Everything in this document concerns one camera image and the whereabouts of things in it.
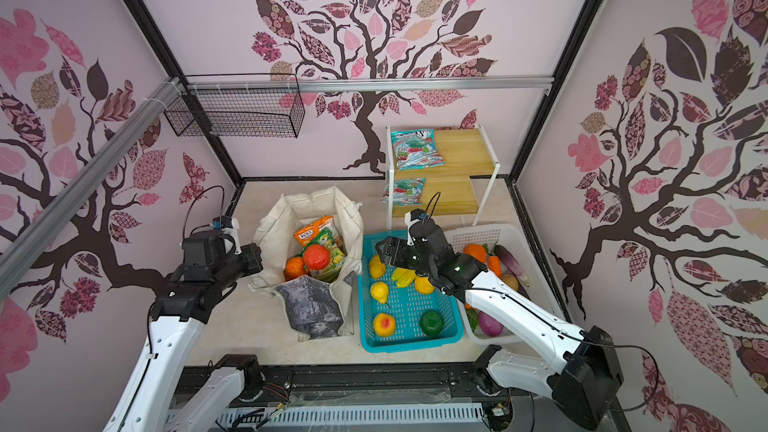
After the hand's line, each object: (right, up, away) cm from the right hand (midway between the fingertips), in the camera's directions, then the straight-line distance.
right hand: (385, 245), depth 75 cm
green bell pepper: (+13, -22, +4) cm, 25 cm away
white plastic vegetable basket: (+39, 0, +19) cm, 43 cm away
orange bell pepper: (-26, -7, +6) cm, 28 cm away
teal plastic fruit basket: (+4, -21, +10) cm, 23 cm away
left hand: (-32, -2, -1) cm, 32 cm away
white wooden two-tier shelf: (+20, +16, +20) cm, 33 cm away
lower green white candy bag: (+6, +15, +16) cm, 22 cm away
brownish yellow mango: (-3, -9, +14) cm, 17 cm away
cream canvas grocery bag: (-17, -15, -4) cm, 23 cm away
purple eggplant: (+39, -8, +15) cm, 42 cm away
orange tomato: (+29, -4, +17) cm, 34 cm away
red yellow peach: (0, -22, +3) cm, 22 cm away
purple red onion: (+28, -22, +2) cm, 35 cm away
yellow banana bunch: (+6, -12, +13) cm, 18 cm away
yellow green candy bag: (-17, 0, +14) cm, 22 cm away
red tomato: (-19, -4, +4) cm, 20 cm away
